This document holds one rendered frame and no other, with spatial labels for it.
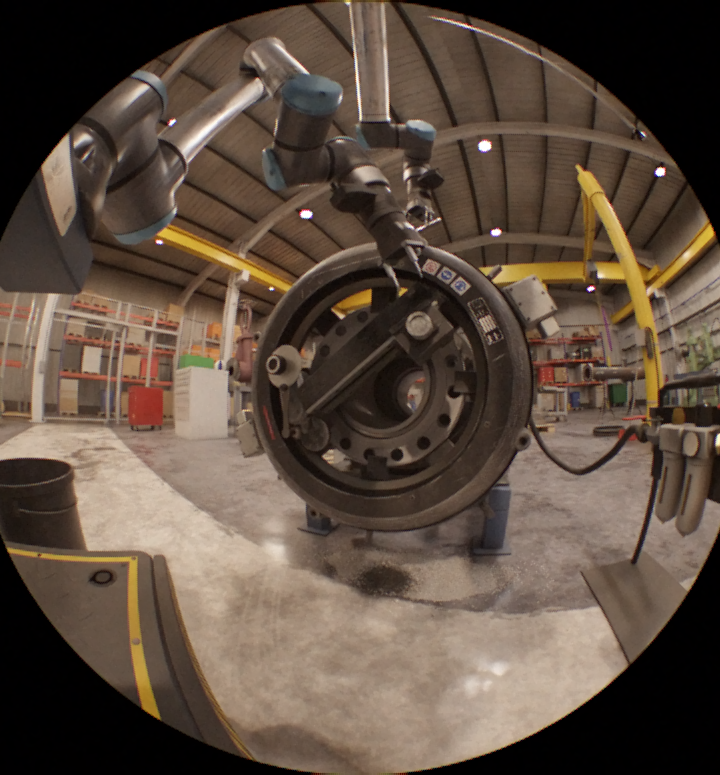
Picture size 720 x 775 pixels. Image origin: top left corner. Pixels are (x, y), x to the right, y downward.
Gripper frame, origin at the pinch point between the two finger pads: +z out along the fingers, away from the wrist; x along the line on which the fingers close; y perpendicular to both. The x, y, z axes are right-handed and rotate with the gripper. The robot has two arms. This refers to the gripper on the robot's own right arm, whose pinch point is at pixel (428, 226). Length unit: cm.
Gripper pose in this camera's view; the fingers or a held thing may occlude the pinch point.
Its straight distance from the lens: 74.0
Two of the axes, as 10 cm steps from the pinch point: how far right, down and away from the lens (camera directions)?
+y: -5.9, 0.0, 8.1
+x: -8.0, -0.8, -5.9
